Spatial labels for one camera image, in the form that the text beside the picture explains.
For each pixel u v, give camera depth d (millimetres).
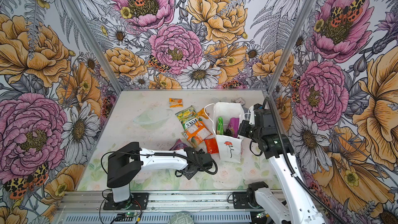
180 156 556
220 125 810
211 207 744
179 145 890
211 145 923
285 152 431
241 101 1124
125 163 500
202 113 1060
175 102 1118
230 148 761
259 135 511
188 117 1022
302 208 384
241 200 742
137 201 730
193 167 596
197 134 940
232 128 850
